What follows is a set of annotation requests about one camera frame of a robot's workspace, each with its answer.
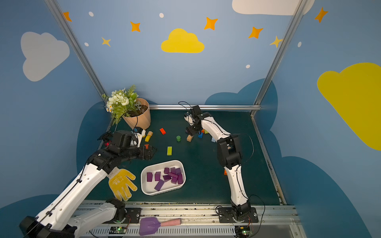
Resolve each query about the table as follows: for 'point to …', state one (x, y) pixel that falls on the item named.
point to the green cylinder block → (178, 138)
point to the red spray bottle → (107, 144)
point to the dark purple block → (166, 178)
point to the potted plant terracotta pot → (142, 120)
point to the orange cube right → (225, 172)
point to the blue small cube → (201, 136)
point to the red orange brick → (163, 132)
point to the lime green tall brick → (169, 150)
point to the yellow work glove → (120, 184)
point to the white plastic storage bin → (148, 188)
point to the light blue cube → (213, 140)
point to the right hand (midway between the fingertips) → (195, 128)
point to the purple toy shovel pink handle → (150, 225)
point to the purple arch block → (173, 170)
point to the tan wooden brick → (189, 138)
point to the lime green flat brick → (206, 132)
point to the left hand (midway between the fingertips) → (152, 147)
